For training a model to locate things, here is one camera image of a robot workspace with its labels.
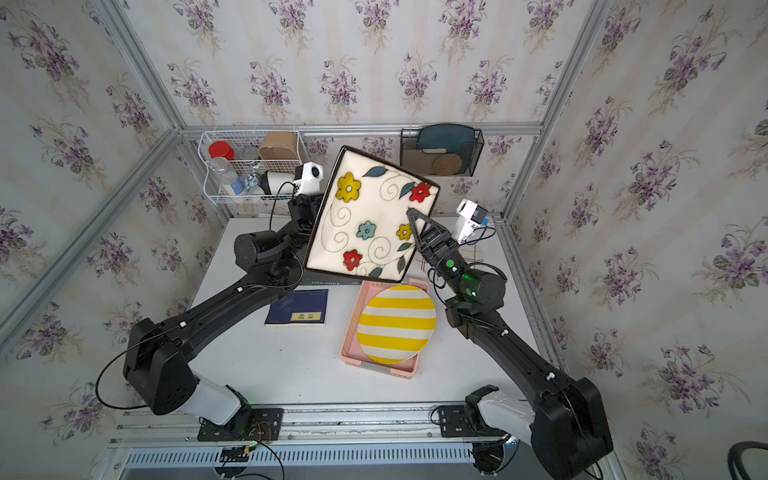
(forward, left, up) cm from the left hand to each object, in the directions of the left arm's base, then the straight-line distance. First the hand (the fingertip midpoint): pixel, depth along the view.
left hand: (355, 214), depth 46 cm
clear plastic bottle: (+38, +43, -22) cm, 61 cm away
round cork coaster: (+48, -26, -24) cm, 60 cm away
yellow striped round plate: (+6, -9, -52) cm, 53 cm away
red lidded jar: (+49, +46, -20) cm, 71 cm away
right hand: (+4, -10, -5) cm, 12 cm away
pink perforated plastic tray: (-3, +4, -53) cm, 53 cm away
